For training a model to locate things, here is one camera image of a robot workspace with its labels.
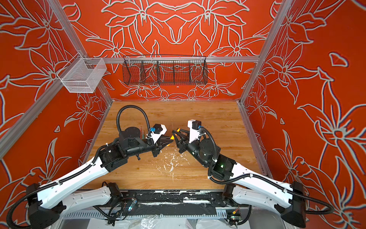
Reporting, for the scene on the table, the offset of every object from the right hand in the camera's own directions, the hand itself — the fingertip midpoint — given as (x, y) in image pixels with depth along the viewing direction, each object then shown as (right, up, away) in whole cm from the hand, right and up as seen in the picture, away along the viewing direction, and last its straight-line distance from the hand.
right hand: (172, 131), depth 61 cm
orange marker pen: (0, -3, +1) cm, 3 cm away
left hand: (-1, -3, +2) cm, 4 cm away
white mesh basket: (-62, +34, +31) cm, 77 cm away
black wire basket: (-8, +39, +39) cm, 56 cm away
